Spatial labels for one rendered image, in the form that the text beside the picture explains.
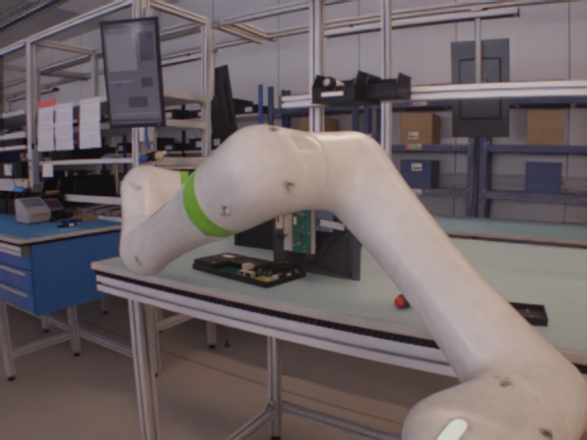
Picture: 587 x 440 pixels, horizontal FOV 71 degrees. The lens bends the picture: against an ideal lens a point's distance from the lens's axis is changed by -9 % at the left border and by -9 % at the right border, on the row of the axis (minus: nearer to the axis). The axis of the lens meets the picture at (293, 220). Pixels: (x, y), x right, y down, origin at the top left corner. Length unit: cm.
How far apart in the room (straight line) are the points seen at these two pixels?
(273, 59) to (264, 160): 566
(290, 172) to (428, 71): 476
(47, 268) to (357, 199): 192
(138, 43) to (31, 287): 125
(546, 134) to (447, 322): 402
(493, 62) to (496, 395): 244
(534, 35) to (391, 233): 466
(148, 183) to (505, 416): 75
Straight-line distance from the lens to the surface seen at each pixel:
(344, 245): 104
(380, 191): 61
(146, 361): 141
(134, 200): 93
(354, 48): 562
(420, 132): 470
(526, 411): 46
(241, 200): 54
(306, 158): 56
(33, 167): 344
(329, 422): 204
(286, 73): 602
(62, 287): 242
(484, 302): 56
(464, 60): 280
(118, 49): 228
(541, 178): 454
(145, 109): 223
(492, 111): 278
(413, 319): 79
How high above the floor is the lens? 126
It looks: 7 degrees down
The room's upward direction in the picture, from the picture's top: straight up
